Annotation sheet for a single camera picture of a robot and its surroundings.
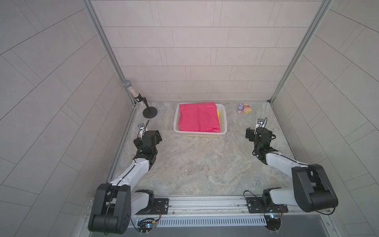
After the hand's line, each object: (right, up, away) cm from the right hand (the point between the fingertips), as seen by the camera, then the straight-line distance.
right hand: (256, 126), depth 91 cm
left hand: (-65, -2, -3) cm, 65 cm away
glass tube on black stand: (-72, +9, +18) cm, 75 cm away
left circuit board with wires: (-60, -42, -25) cm, 78 cm away
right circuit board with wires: (-1, -42, -23) cm, 48 cm away
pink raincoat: (-36, +6, +3) cm, 36 cm away
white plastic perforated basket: (-20, +10, +11) cm, 25 cm away
